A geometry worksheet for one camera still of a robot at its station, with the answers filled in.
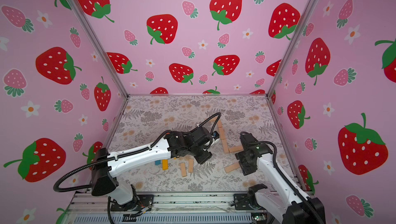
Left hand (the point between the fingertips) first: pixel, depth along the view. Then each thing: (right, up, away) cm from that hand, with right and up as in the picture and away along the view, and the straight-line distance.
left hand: (209, 152), depth 74 cm
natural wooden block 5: (+13, -12, +12) cm, 22 cm away
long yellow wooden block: (-25, -11, +12) cm, 29 cm away
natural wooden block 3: (+11, -1, +19) cm, 22 cm away
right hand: (+15, -8, +8) cm, 18 cm away
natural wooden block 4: (+17, -3, +17) cm, 24 cm away
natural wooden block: (-10, -11, +13) cm, 19 cm away
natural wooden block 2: (-14, -13, +10) cm, 21 cm away
